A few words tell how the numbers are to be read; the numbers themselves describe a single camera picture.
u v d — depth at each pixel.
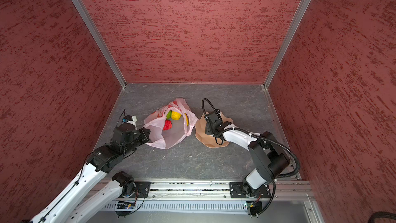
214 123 0.71
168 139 0.86
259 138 0.48
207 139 0.90
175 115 0.98
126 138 0.54
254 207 0.72
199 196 0.73
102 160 0.49
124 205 0.73
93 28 0.87
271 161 0.45
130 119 0.66
